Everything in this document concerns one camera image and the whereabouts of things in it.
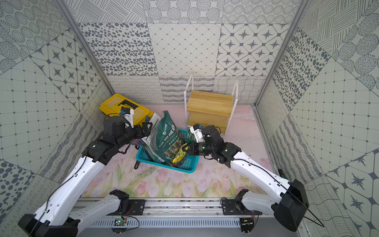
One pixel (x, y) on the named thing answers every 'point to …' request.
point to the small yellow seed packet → (180, 153)
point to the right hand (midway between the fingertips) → (183, 150)
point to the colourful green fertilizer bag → (191, 137)
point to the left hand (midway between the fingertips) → (143, 122)
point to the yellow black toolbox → (113, 106)
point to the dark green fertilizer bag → (166, 138)
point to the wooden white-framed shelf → (205, 108)
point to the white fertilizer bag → (149, 140)
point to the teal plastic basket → (188, 165)
